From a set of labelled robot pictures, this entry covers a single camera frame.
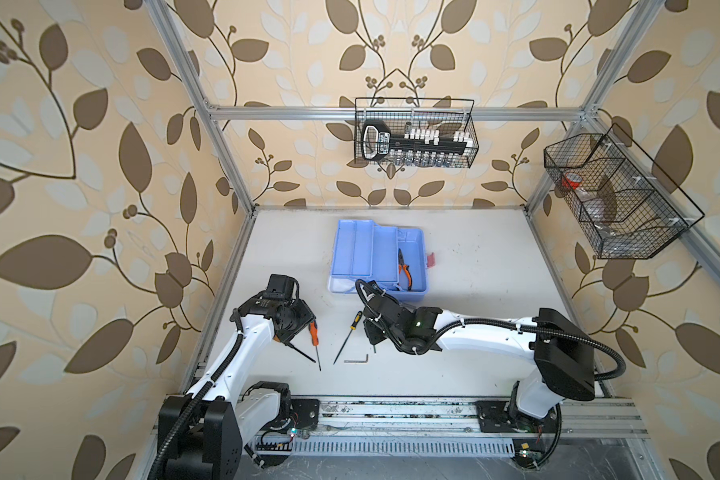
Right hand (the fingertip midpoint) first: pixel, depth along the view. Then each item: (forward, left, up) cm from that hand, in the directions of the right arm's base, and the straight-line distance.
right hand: (367, 323), depth 81 cm
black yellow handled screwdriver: (+2, +5, -8) cm, 10 cm away
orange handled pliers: (+23, -14, -8) cm, 28 cm away
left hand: (+3, +16, -1) cm, 17 cm away
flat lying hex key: (-7, +3, -8) cm, 11 cm away
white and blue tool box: (+23, 0, +3) cm, 23 cm away
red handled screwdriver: (-1, +15, -8) cm, 18 cm away
